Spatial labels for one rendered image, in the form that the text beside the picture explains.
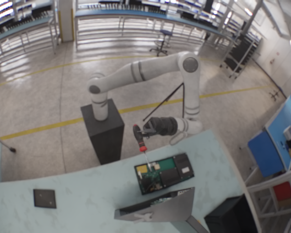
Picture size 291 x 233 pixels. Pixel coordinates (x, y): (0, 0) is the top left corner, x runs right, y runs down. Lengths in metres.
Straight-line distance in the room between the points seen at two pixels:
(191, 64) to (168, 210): 0.48
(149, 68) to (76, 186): 0.56
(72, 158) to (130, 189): 1.23
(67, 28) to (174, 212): 4.17
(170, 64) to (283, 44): 11.28
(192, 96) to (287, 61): 11.02
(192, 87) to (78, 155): 1.48
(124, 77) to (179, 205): 0.49
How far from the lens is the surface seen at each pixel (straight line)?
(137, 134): 0.42
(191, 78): 0.52
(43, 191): 0.65
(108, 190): 0.56
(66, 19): 4.07
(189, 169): 0.63
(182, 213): 0.40
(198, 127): 0.64
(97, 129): 0.82
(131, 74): 0.53
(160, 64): 0.55
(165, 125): 0.48
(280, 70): 11.42
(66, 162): 1.72
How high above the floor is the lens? 1.56
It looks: 53 degrees down
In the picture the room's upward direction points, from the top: 20 degrees clockwise
